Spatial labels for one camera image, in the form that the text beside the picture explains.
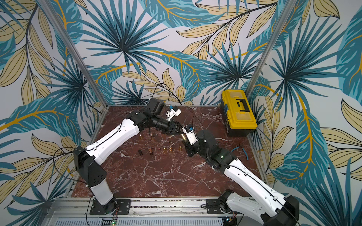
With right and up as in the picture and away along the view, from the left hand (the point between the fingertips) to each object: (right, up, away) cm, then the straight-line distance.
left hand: (183, 135), depth 69 cm
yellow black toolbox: (+37, +9, +24) cm, 45 cm away
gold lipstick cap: (-2, -11, +25) cm, 27 cm away
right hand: (+1, -3, +5) cm, 6 cm away
